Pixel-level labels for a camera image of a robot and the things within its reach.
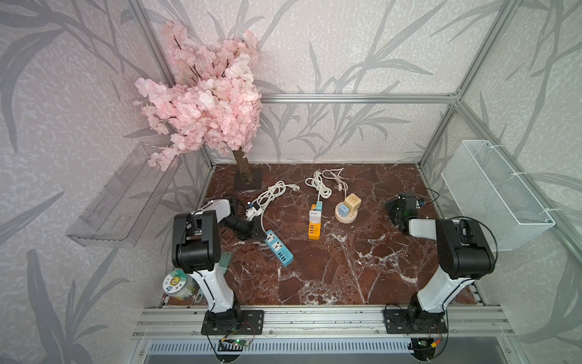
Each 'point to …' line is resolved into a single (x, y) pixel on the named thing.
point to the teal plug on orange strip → (319, 206)
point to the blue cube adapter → (344, 211)
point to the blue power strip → (279, 247)
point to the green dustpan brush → (225, 259)
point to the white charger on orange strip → (315, 216)
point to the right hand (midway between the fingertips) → (386, 199)
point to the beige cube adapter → (352, 202)
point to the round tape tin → (179, 285)
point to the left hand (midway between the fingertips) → (263, 234)
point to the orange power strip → (314, 229)
